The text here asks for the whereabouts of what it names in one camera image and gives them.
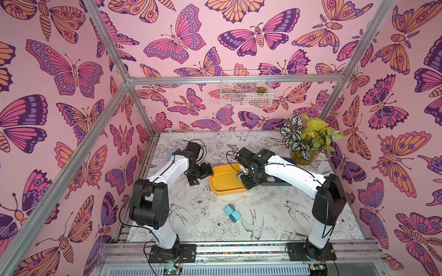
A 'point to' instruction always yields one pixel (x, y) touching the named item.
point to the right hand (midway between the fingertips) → (249, 183)
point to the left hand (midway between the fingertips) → (209, 176)
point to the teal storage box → (278, 182)
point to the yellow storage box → (225, 180)
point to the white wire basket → (246, 88)
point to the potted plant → (307, 137)
